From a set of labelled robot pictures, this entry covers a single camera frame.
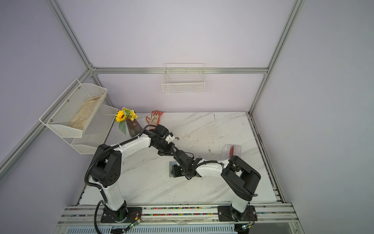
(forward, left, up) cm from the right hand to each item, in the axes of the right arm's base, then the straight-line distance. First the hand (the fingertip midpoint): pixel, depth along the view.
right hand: (170, 175), depth 85 cm
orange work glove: (+43, +15, +2) cm, 46 cm away
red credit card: (+14, -39, +2) cm, 41 cm away
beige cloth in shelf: (+20, +47, +29) cm, 58 cm away
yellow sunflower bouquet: (+28, +28, +23) cm, 46 cm away
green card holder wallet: (+8, 0, 0) cm, 8 cm away
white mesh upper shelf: (+24, +53, +29) cm, 65 cm away
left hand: (+10, -2, +5) cm, 11 cm away
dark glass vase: (+29, +25, +11) cm, 40 cm away
